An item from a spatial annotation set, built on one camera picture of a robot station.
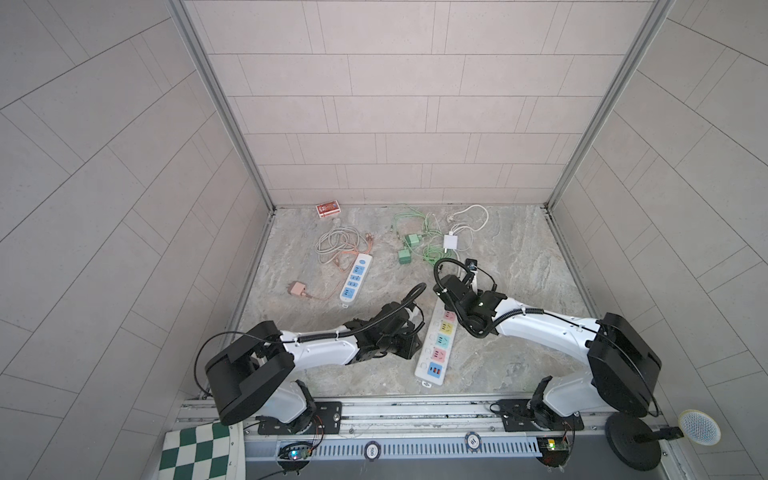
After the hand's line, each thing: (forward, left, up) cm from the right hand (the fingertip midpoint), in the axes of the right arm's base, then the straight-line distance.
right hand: (453, 295), depth 87 cm
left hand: (-13, +9, -3) cm, 16 cm away
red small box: (+40, +41, 0) cm, 57 cm away
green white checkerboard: (-33, +60, -2) cm, 69 cm away
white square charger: (+21, -3, -1) cm, 21 cm away
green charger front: (+18, +13, -3) cm, 22 cm away
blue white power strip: (+9, +29, -2) cm, 31 cm away
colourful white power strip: (-13, +6, -3) cm, 15 cm away
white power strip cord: (+29, -9, -2) cm, 30 cm away
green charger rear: (+24, +10, -2) cm, 26 cm away
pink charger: (+7, +48, -1) cm, 48 cm away
